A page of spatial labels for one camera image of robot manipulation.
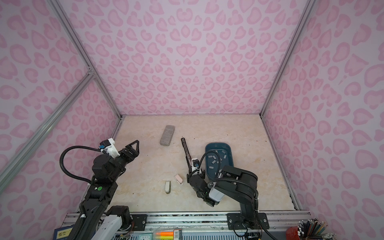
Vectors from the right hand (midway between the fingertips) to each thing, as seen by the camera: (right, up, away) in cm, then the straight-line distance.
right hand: (190, 164), depth 88 cm
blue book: (-58, -27, -19) cm, 67 cm away
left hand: (-27, +14, -15) cm, 34 cm away
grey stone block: (-17, +16, +18) cm, 30 cm away
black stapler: (-2, +3, +7) cm, 8 cm away
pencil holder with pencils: (+51, -21, -26) cm, 61 cm away
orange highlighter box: (-6, -28, -19) cm, 34 cm away
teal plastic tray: (+13, +2, +7) cm, 15 cm away
